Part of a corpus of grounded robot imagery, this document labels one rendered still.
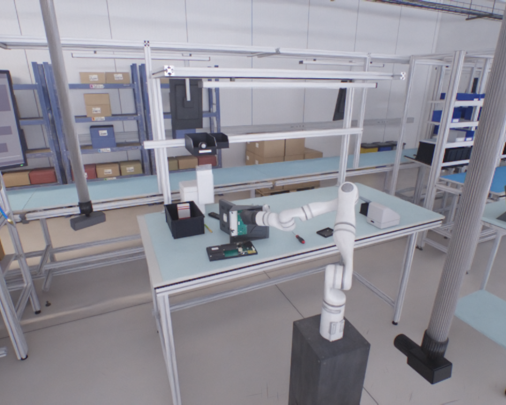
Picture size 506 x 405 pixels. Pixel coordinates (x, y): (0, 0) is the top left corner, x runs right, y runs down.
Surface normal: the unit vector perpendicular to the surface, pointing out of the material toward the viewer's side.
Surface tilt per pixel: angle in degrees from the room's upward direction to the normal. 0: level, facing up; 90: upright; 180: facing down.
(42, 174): 90
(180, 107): 98
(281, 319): 0
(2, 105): 101
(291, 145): 90
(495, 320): 0
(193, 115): 98
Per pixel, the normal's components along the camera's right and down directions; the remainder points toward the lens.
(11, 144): 0.74, 0.40
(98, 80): 0.40, 0.32
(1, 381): 0.00, -0.94
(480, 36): -0.91, 0.15
